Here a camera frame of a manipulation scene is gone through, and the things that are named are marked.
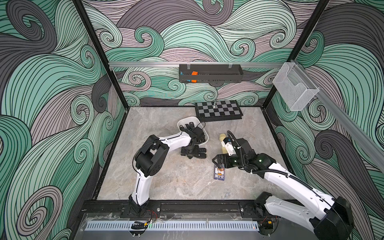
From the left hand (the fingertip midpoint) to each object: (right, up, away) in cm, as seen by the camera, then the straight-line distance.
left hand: (193, 154), depth 93 cm
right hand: (+15, +1, -15) cm, 21 cm away
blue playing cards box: (+15, -9, -9) cm, 19 cm away
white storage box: (-7, +21, +14) cm, 26 cm away
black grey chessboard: (+25, +29, +21) cm, 44 cm away
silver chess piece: (+18, +33, +22) cm, 43 cm away
